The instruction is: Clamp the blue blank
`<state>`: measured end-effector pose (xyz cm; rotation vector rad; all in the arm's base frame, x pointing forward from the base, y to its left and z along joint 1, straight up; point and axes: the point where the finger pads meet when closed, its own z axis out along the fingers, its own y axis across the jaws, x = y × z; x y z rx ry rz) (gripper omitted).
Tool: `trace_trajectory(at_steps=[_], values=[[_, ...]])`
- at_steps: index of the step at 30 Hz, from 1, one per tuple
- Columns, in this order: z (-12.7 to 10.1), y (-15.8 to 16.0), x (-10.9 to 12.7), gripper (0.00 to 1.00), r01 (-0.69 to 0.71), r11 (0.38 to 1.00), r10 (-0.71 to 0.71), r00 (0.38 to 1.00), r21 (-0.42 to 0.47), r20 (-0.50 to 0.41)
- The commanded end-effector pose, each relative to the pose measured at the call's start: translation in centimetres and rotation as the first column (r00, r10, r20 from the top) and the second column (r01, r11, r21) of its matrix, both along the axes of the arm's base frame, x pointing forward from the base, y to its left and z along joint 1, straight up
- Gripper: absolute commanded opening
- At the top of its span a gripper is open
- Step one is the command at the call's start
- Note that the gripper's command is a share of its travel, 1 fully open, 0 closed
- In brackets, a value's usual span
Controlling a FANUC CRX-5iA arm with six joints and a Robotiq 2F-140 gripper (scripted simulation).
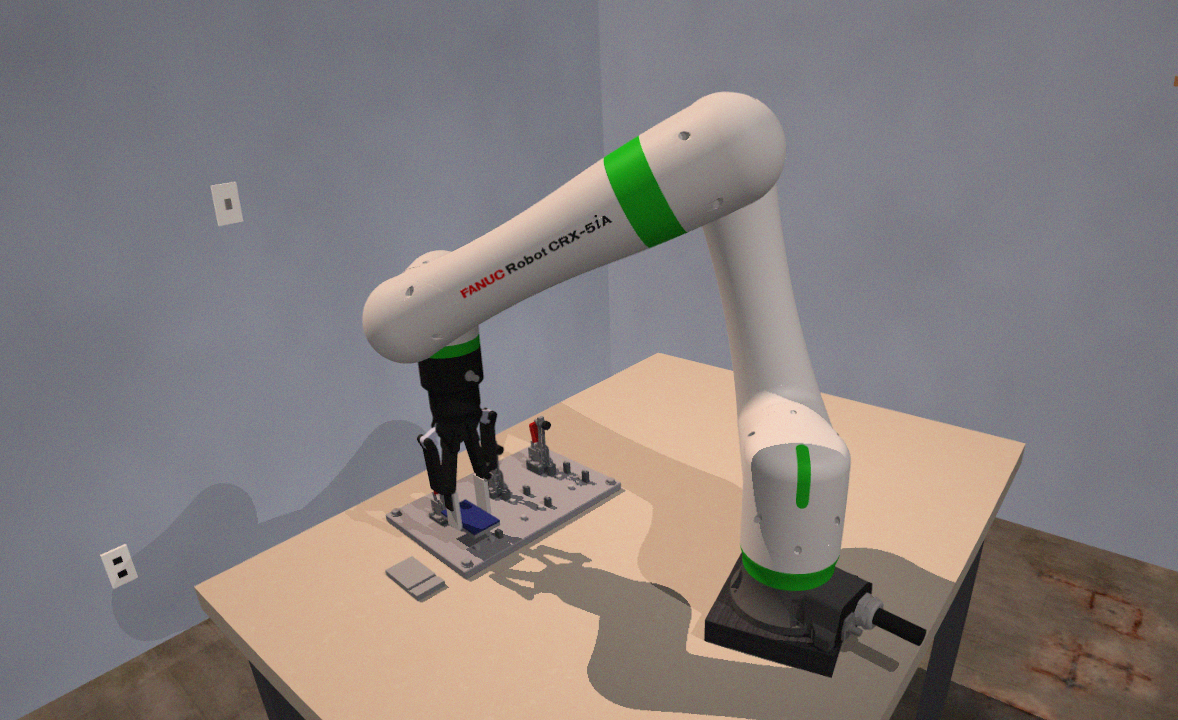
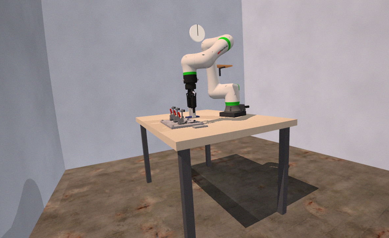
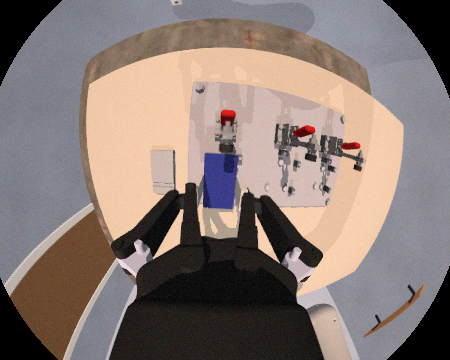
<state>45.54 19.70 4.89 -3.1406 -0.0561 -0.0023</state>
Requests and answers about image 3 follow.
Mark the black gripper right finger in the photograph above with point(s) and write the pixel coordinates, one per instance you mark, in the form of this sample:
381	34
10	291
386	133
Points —
291	249

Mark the blue rectangular plate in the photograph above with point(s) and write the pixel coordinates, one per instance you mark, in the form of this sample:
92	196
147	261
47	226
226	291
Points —
220	172

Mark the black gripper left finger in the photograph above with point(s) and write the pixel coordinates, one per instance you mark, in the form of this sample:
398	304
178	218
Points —
132	249

